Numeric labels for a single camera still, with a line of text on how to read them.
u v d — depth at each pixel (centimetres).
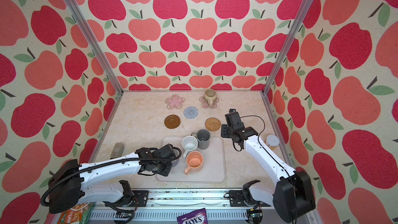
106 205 72
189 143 91
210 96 108
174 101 115
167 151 65
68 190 41
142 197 75
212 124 101
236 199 73
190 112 108
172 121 103
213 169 82
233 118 64
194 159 85
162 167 69
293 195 38
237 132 59
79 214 69
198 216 69
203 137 90
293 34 87
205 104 112
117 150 86
